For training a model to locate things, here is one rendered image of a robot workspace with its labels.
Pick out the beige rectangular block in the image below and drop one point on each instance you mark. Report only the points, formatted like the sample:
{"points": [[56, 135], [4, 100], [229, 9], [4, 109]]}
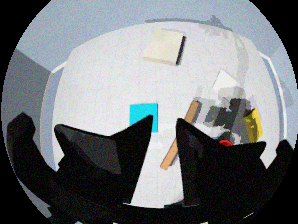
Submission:
{"points": [[164, 47]]}

